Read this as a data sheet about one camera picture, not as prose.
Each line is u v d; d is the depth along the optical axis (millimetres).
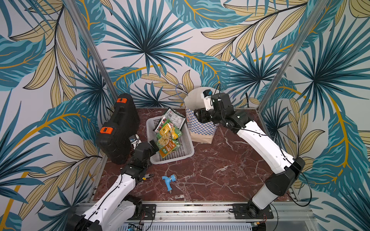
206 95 628
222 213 748
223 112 531
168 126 954
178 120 950
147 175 837
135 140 690
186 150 950
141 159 602
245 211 728
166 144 925
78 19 709
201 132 909
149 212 722
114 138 702
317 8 690
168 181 818
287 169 420
